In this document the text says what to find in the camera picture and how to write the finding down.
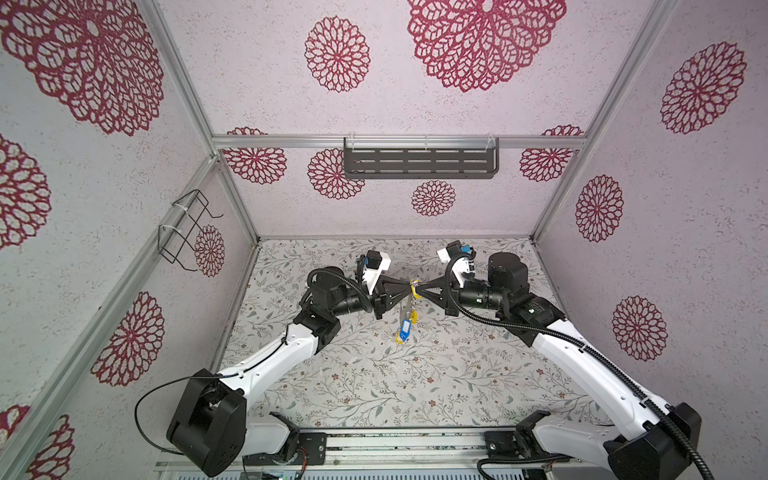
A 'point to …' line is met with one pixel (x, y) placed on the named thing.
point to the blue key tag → (405, 329)
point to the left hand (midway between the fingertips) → (410, 291)
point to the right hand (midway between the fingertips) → (419, 285)
